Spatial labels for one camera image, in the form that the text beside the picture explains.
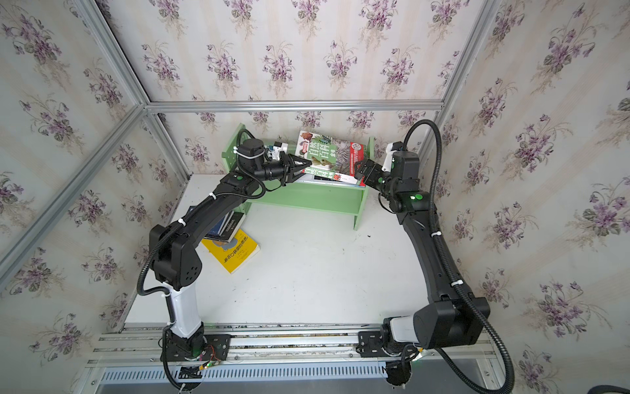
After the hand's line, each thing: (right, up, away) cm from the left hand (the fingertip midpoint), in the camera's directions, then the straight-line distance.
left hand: (312, 164), depth 76 cm
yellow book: (-30, -32, +17) cm, 47 cm away
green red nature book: (+6, +4, +5) cm, 9 cm away
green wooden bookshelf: (-2, -10, +20) cm, 23 cm away
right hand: (+20, -1, -1) cm, 20 cm away
